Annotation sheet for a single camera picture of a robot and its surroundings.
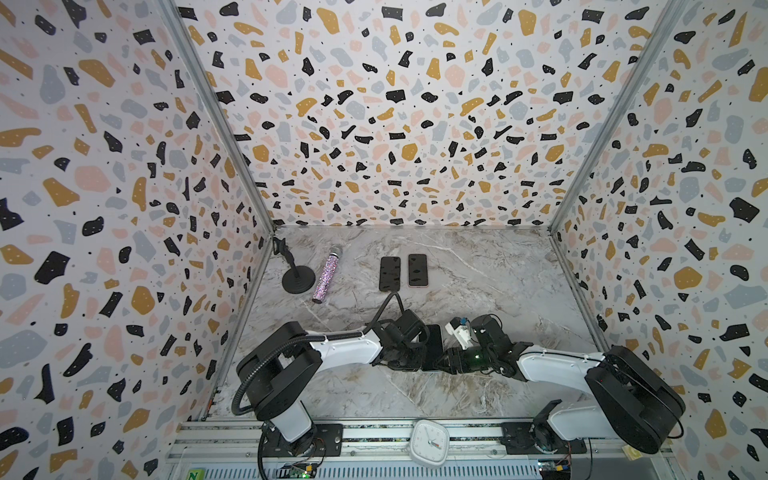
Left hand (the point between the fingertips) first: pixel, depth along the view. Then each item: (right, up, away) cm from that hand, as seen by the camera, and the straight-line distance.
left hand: (428, 364), depth 83 cm
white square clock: (-1, -14, -12) cm, 18 cm away
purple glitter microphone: (-33, +24, +20) cm, 46 cm away
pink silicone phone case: (-2, +25, +24) cm, 34 cm away
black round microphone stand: (-43, +22, +20) cm, 53 cm away
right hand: (+2, +1, 0) cm, 2 cm away
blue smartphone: (+1, +6, -5) cm, 7 cm away
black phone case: (-12, +24, +23) cm, 35 cm away
